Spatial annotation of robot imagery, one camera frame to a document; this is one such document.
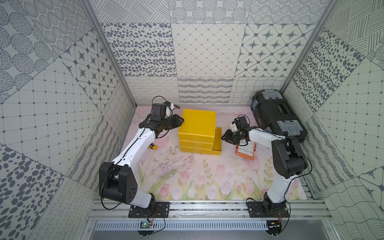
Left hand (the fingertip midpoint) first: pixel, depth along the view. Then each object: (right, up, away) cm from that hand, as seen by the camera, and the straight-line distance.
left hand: (182, 118), depth 83 cm
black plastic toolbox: (+57, +3, +11) cm, 58 cm away
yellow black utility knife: (-20, -19, +13) cm, 30 cm away
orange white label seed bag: (+40, -21, +10) cm, 47 cm away
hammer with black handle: (-9, +10, +36) cm, 39 cm away
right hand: (+26, -15, +13) cm, 33 cm away
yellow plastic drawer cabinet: (+8, -8, -9) cm, 15 cm away
